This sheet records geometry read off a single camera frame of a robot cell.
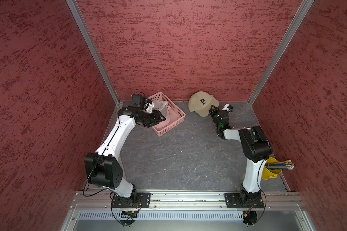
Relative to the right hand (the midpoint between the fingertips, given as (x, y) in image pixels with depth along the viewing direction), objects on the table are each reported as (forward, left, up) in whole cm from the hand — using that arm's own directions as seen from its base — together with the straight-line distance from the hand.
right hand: (209, 106), depth 99 cm
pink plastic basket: (+2, +24, -11) cm, 26 cm away
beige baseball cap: (+4, +5, 0) cm, 7 cm away
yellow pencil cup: (-45, -25, -5) cm, 52 cm away
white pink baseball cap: (+7, +34, -7) cm, 36 cm away
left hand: (-20, +32, +9) cm, 39 cm away
